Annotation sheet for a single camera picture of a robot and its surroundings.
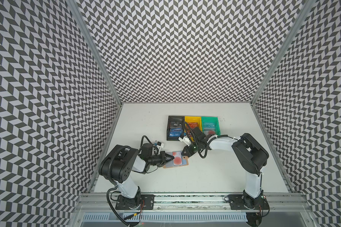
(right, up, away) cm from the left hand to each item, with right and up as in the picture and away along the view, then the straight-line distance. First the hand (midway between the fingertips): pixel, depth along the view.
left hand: (173, 159), depth 88 cm
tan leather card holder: (+7, -1, -1) cm, 7 cm away
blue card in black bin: (+1, +16, +11) cm, 19 cm away
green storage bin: (+28, +25, +11) cm, 39 cm away
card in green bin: (+25, +18, +13) cm, 33 cm away
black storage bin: (+1, +23, +17) cm, 28 cm away
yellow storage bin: (+17, +24, +12) cm, 32 cm away
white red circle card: (+3, -1, -1) cm, 3 cm away
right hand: (+6, +1, +3) cm, 7 cm away
